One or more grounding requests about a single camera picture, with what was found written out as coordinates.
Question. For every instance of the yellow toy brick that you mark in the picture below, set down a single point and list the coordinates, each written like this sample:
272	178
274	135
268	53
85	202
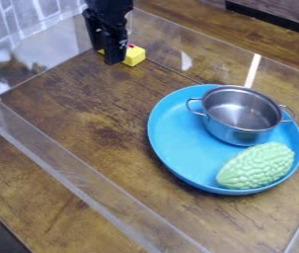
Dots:
135	55

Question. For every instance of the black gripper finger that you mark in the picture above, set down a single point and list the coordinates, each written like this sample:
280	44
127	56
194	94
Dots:
115	47
93	33

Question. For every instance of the green bitter gourd toy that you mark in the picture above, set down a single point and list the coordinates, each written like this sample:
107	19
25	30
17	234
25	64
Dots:
256	167

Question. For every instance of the dark baseboard strip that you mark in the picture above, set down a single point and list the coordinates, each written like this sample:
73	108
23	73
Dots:
276	12

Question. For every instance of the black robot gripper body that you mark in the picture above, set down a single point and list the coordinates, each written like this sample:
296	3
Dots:
104	15

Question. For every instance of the blue round tray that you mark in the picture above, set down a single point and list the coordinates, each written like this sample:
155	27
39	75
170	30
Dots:
191	153

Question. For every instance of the clear acrylic enclosure wall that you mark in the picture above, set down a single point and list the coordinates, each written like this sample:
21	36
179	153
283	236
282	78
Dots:
84	188

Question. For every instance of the small steel pot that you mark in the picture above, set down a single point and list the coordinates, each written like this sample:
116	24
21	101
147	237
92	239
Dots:
238	115

